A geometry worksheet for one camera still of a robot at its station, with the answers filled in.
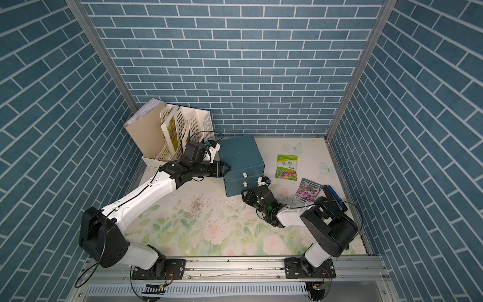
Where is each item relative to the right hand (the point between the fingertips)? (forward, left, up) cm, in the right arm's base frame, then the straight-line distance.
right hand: (244, 194), depth 89 cm
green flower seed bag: (+21, -22, -5) cm, 31 cm away
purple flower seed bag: (+6, -32, -6) cm, 33 cm away
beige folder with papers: (+20, +49, +21) cm, 57 cm away
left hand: (+3, +5, +15) cm, 17 cm away
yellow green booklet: (+24, +39, +14) cm, 48 cm away
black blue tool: (+6, -43, -4) cm, 44 cm away
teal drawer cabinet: (+9, 0, +16) cm, 18 cm away
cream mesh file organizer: (+30, +37, +15) cm, 50 cm away
